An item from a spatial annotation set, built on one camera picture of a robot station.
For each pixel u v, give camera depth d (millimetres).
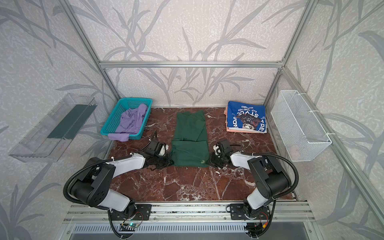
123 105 1129
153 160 757
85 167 442
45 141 635
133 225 705
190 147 935
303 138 617
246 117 1056
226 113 1122
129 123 1087
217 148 865
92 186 441
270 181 451
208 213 752
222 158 732
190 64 951
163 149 769
